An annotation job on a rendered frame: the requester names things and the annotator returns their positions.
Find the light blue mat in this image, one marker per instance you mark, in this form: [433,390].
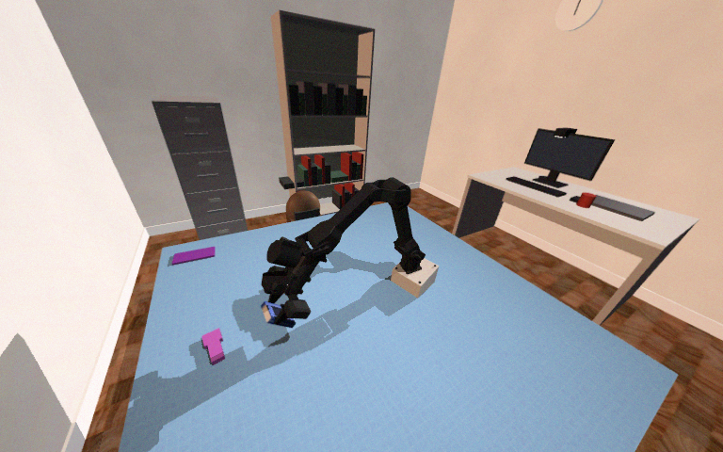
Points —
[482,361]

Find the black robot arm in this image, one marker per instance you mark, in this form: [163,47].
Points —
[326,235]

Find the purple flat slab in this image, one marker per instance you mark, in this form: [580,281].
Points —
[193,255]

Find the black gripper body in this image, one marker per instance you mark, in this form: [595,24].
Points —
[294,307]

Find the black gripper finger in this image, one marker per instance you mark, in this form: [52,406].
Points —
[281,317]
[274,298]

